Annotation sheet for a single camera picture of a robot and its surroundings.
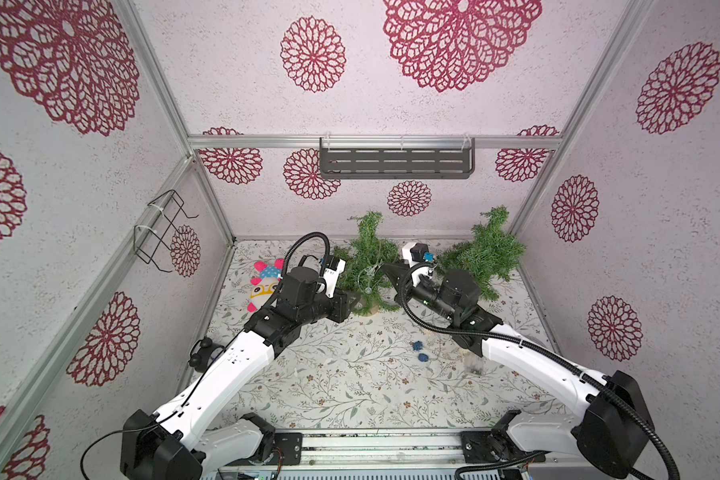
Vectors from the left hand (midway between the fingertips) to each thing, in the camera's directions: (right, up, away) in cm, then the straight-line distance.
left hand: (352, 297), depth 75 cm
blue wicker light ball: (+20, -17, +17) cm, 31 cm away
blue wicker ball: (+21, -19, +13) cm, 31 cm away
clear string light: (+5, +3, +4) cm, 7 cm away
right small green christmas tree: (+37, +11, +5) cm, 38 cm away
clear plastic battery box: (+36, -21, +12) cm, 43 cm away
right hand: (+8, +8, -4) cm, 12 cm away
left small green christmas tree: (+3, +11, +4) cm, 12 cm away
